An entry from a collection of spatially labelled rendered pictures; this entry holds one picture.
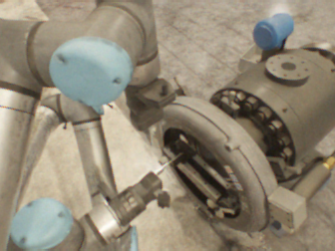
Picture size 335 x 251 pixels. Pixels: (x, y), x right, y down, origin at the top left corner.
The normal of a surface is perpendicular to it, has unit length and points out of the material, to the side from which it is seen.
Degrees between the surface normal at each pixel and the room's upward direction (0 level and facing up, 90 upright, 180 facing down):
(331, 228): 0
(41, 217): 5
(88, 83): 90
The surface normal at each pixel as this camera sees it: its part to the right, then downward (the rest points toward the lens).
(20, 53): -0.19, 0.18
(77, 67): -0.11, 0.75
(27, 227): 0.01, -0.68
